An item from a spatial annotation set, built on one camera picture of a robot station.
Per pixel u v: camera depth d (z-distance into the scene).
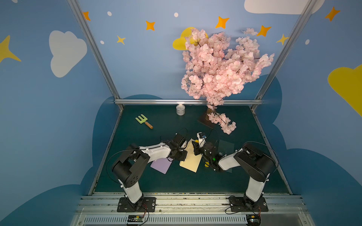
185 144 0.78
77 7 0.69
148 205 0.74
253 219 0.73
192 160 0.91
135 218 0.72
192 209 0.74
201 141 0.80
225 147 0.98
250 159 0.51
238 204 0.75
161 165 0.88
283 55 0.88
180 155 0.82
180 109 1.15
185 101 1.18
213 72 0.75
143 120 1.12
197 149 0.84
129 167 0.47
